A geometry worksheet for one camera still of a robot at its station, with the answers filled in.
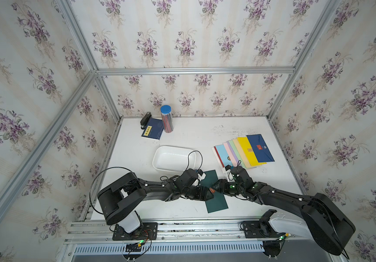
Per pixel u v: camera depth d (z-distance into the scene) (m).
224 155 0.99
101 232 0.75
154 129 1.12
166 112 0.98
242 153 1.00
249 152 1.01
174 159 0.97
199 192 0.73
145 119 1.14
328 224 0.42
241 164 0.96
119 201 0.44
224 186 0.75
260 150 1.02
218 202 0.82
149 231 0.72
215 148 1.02
